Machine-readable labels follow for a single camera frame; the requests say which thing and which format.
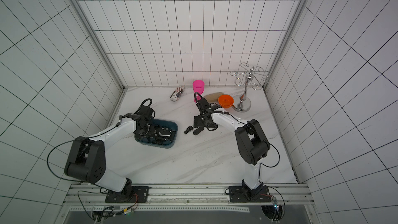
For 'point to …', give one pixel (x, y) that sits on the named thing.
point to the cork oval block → (213, 98)
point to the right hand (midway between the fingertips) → (203, 121)
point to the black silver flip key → (171, 136)
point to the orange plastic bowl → (226, 100)
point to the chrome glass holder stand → (241, 103)
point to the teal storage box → (171, 125)
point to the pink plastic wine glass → (198, 86)
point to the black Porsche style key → (198, 130)
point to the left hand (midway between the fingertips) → (147, 136)
